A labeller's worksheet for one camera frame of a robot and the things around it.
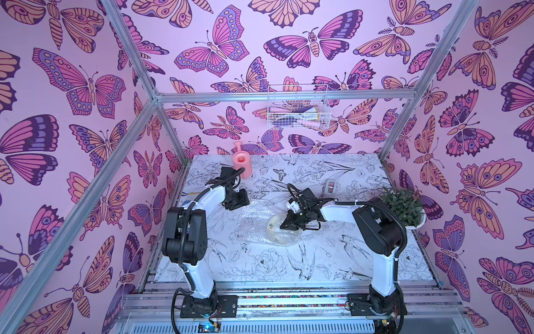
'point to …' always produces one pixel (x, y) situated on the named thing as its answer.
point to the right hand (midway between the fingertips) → (280, 225)
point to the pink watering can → (242, 159)
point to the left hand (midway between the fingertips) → (248, 201)
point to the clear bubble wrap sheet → (259, 221)
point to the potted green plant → (407, 204)
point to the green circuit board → (207, 327)
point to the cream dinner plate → (281, 236)
